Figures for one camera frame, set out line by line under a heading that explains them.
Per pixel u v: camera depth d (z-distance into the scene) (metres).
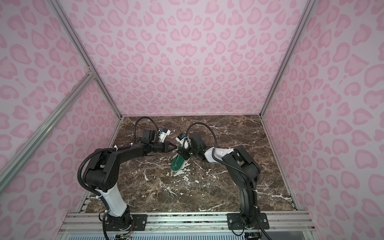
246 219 0.64
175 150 0.90
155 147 0.82
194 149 0.80
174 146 0.92
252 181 0.50
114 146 0.57
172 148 0.90
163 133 0.88
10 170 0.51
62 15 0.71
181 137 0.82
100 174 0.49
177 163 0.90
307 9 0.70
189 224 0.74
